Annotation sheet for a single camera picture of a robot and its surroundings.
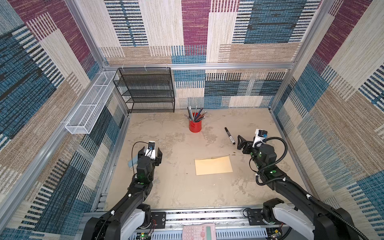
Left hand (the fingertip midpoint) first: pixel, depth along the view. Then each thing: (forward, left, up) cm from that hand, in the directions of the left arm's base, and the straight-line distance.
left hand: (151, 148), depth 84 cm
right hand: (+3, -53, +4) cm, 53 cm away
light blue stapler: (-11, +6, +5) cm, 14 cm away
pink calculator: (-37, -25, -13) cm, 47 cm away
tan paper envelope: (-5, -32, -14) cm, 35 cm away
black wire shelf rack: (+45, +10, +6) cm, 46 cm away
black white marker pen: (+16, -49, -13) cm, 53 cm away
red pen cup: (+22, -25, -5) cm, 33 cm away
